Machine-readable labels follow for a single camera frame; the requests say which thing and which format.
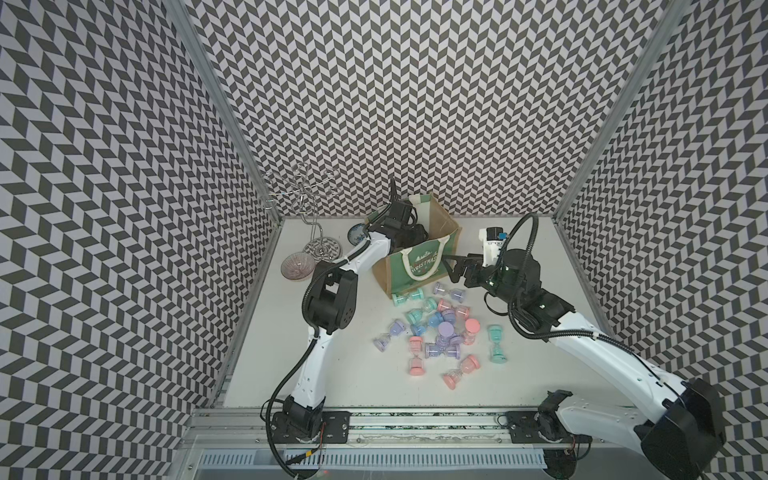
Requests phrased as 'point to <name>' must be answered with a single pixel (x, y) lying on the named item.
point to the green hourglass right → (495, 335)
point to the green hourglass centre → (416, 316)
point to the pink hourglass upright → (472, 327)
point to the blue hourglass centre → (433, 321)
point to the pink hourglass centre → (443, 305)
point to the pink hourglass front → (468, 365)
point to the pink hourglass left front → (416, 365)
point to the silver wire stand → (300, 188)
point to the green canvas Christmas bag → (413, 267)
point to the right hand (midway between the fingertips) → (456, 261)
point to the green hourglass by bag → (417, 294)
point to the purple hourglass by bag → (456, 294)
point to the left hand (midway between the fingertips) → (424, 236)
